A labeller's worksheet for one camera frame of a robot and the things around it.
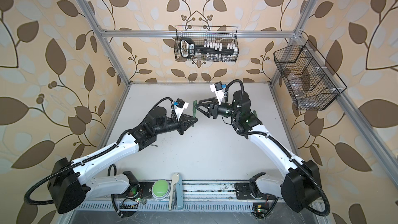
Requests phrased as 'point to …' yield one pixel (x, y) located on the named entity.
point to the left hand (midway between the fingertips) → (197, 118)
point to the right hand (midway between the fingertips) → (198, 106)
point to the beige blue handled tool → (176, 180)
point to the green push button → (160, 188)
